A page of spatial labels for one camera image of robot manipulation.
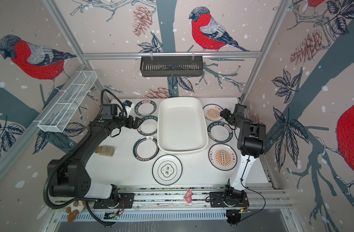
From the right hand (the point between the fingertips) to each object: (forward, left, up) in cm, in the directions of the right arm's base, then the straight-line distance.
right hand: (225, 112), depth 106 cm
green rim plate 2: (-14, +5, -6) cm, 16 cm away
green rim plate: (+6, +63, -4) cm, 64 cm away
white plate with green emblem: (-42, +40, -5) cm, 58 cm away
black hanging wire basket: (+23, +40, +25) cm, 52 cm away
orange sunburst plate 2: (-32, +6, -5) cm, 33 cm away
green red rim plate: (-29, +55, -4) cm, 62 cm away
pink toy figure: (-56, +27, -2) cm, 62 cm away
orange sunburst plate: (+5, +9, -6) cm, 11 cm away
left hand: (-17, +58, +15) cm, 62 cm away
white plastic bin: (-11, +32, -5) cm, 34 cm away
